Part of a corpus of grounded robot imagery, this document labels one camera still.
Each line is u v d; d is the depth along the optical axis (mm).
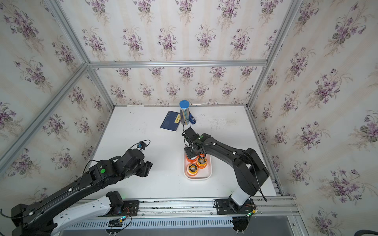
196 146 618
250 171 442
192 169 837
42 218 400
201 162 861
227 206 659
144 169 636
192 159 814
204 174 847
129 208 724
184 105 954
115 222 717
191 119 1075
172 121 1110
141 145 640
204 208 733
